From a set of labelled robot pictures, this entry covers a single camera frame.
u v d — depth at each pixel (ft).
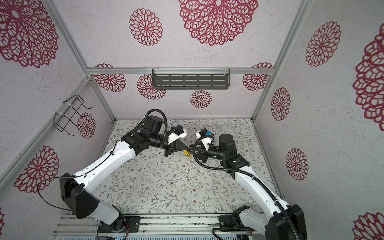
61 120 2.38
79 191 1.31
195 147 2.25
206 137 2.00
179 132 1.92
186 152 2.29
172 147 2.01
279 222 1.26
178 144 2.10
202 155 2.06
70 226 2.45
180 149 2.23
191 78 3.09
